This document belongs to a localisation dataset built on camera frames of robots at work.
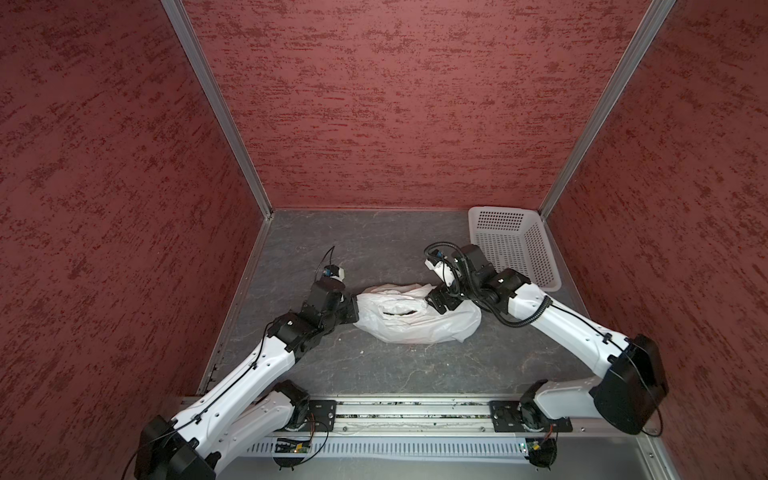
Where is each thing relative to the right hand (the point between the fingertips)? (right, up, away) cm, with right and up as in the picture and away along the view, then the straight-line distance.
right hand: (437, 295), depth 81 cm
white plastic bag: (-11, -5, 0) cm, 12 cm away
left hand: (-22, -3, -1) cm, 23 cm away
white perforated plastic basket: (+36, +16, +32) cm, 51 cm away
